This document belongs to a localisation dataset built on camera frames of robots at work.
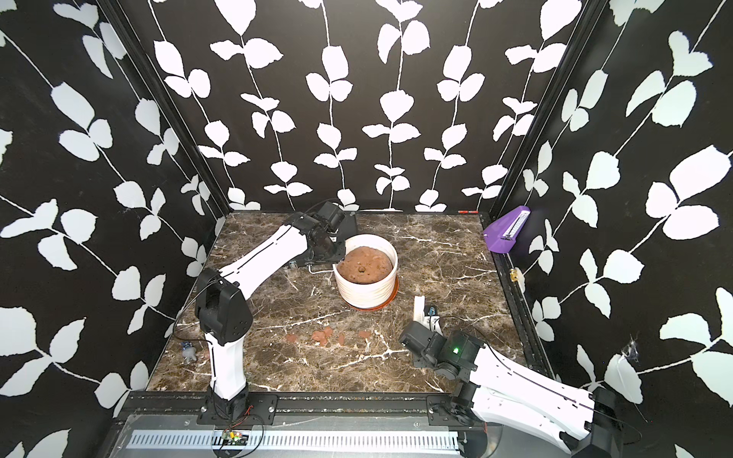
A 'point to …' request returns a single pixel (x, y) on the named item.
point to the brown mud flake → (342, 340)
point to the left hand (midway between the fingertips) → (344, 254)
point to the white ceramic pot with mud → (366, 278)
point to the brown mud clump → (322, 337)
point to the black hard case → (333, 253)
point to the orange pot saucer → (395, 293)
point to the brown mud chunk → (291, 338)
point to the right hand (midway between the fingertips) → (418, 345)
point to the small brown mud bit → (364, 334)
